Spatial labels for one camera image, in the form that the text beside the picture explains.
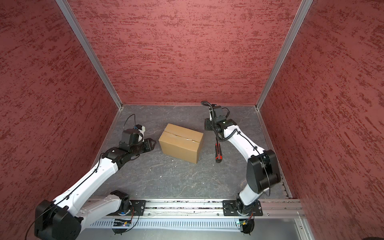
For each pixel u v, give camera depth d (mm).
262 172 448
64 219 373
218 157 921
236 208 678
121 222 723
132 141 620
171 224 775
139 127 739
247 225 712
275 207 762
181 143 813
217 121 668
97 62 939
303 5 707
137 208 737
